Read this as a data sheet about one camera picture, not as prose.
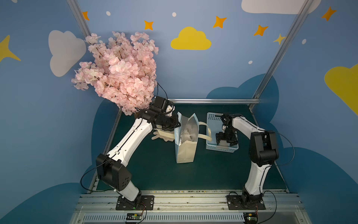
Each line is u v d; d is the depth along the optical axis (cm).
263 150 53
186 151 79
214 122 111
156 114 55
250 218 73
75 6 69
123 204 72
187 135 98
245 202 67
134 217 72
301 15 72
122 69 49
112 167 41
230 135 83
